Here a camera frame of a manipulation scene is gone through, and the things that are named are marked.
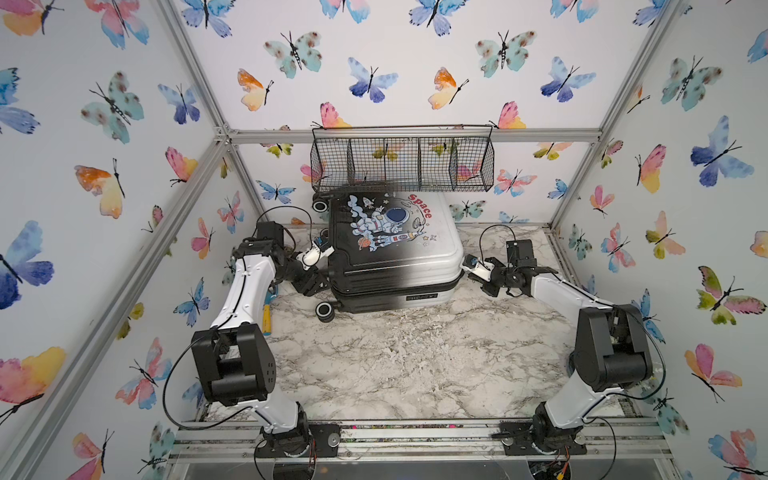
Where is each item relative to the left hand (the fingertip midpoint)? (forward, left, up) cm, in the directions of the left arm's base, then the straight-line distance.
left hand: (319, 272), depth 86 cm
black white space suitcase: (+3, -21, +5) cm, 21 cm away
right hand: (+4, -48, -6) cm, 49 cm away
